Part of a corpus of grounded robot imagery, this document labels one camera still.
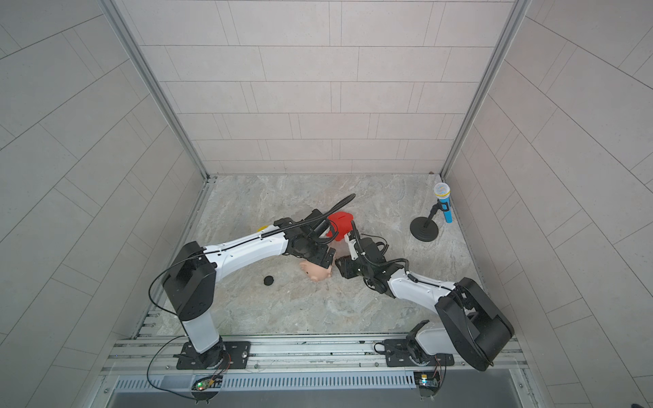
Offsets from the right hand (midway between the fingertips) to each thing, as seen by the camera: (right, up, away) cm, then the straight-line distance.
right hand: (341, 261), depth 87 cm
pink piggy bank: (-8, -2, -6) cm, 11 cm away
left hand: (-5, +2, -1) cm, 5 cm away
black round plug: (-25, -6, -2) cm, 26 cm away
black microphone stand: (+32, +10, +10) cm, 35 cm away
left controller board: (-35, -24, -24) cm, 49 cm away
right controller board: (+23, -28, -19) cm, 41 cm away
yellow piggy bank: (-31, +10, +12) cm, 34 cm away
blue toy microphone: (+32, +24, -7) cm, 41 cm away
